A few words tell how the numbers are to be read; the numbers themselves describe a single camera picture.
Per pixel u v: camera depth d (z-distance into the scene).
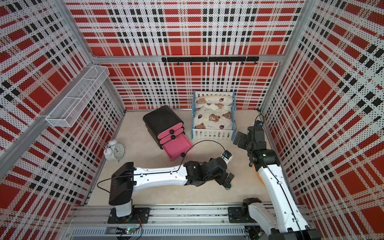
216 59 0.90
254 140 0.55
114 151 0.87
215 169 0.54
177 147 0.96
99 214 0.76
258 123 0.65
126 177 0.44
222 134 0.99
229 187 0.78
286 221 0.38
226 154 0.64
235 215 0.73
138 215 0.73
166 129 0.88
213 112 1.08
